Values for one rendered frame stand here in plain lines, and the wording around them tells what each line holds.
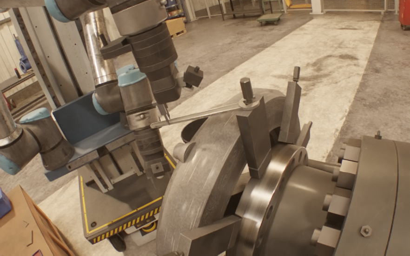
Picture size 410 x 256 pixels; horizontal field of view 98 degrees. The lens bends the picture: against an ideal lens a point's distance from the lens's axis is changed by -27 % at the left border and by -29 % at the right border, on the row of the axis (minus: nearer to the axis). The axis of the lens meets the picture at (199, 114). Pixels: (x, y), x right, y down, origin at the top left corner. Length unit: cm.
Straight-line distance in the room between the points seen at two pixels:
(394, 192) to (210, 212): 36
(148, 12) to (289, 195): 51
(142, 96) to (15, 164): 65
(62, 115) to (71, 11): 86
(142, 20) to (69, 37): 92
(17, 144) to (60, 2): 71
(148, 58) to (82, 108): 88
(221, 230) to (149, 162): 30
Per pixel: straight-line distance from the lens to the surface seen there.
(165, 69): 41
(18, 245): 147
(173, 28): 776
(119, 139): 115
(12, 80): 530
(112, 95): 80
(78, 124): 128
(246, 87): 45
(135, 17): 38
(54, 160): 119
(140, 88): 64
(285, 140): 71
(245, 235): 58
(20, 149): 106
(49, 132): 115
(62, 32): 127
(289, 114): 72
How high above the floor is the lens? 125
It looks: 29 degrees down
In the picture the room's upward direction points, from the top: 16 degrees counter-clockwise
